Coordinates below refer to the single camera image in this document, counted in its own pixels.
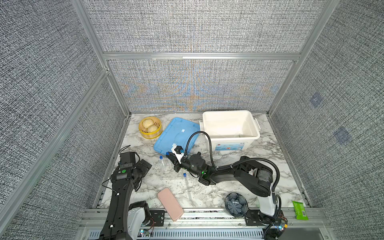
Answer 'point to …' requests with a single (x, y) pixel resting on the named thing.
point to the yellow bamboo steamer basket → (152, 135)
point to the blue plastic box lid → (177, 132)
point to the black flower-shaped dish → (236, 205)
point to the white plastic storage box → (230, 130)
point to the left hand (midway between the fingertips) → (145, 170)
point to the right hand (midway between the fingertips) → (167, 153)
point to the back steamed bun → (147, 122)
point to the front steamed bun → (152, 128)
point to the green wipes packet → (300, 211)
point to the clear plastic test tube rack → (165, 171)
